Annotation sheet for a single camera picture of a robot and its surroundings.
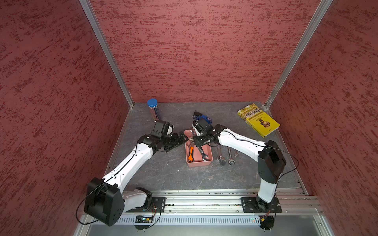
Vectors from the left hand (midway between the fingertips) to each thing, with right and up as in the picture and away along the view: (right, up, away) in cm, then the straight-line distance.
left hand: (182, 144), depth 80 cm
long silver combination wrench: (+23, -10, +11) cm, 28 cm away
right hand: (+9, 0, +7) cm, 12 cm away
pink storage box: (+9, -10, +9) cm, 16 cm away
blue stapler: (+13, +15, +28) cm, 34 cm away
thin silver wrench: (+31, -12, +12) cm, 35 cm away
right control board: (+43, -37, -9) cm, 57 cm away
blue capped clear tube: (-21, +24, +14) cm, 35 cm away
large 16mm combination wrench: (+13, -8, +4) cm, 15 cm away
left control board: (-19, -38, -8) cm, 43 cm away
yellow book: (+58, +11, +26) cm, 65 cm away
